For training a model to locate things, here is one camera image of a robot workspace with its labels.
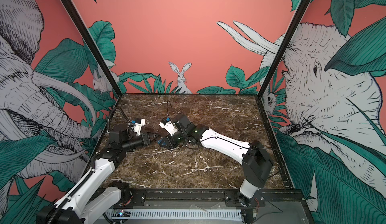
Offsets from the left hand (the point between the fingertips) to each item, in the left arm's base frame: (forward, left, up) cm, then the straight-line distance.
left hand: (159, 134), depth 75 cm
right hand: (-5, -1, 0) cm, 5 cm away
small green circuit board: (-31, +18, -20) cm, 41 cm away
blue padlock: (-3, -1, -1) cm, 4 cm away
